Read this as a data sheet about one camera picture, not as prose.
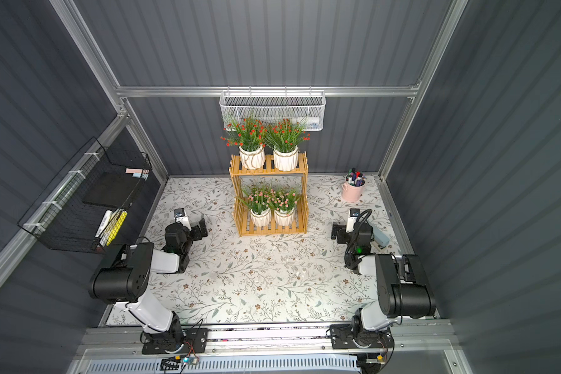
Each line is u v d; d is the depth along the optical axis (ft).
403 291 1.47
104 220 2.31
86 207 2.39
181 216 2.72
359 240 2.38
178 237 2.46
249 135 2.45
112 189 2.58
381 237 3.01
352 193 3.47
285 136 2.53
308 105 2.99
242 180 3.75
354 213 2.70
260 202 2.88
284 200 2.93
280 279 2.84
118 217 2.32
